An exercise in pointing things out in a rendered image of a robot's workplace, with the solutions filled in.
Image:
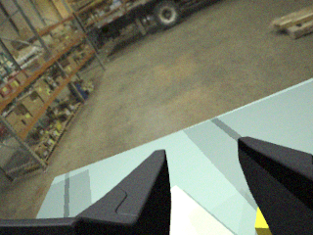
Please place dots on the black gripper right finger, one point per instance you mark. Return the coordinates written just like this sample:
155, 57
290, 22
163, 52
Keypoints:
281, 181

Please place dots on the yellow rectangular block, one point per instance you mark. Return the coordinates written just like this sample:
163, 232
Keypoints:
261, 225

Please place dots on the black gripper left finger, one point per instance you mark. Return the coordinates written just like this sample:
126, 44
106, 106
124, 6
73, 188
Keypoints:
140, 204

